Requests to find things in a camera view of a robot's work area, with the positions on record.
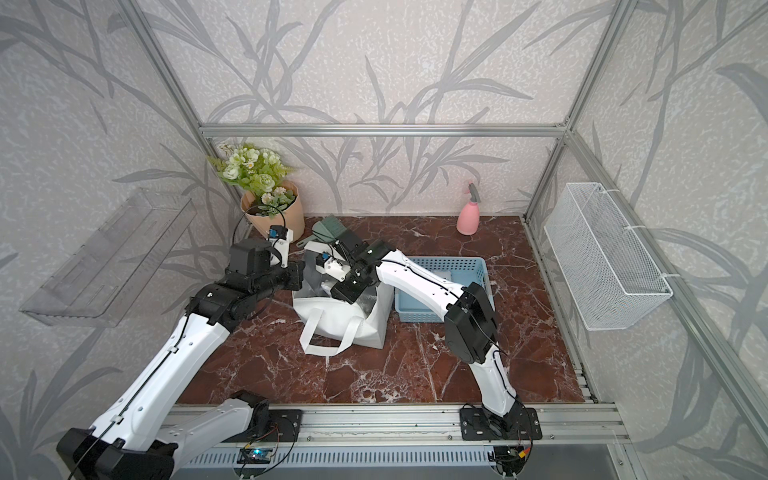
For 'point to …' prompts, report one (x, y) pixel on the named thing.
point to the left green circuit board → (254, 456)
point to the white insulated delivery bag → (327, 322)
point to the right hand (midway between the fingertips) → (340, 293)
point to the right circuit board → (509, 458)
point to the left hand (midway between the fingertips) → (305, 262)
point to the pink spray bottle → (469, 215)
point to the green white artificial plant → (259, 169)
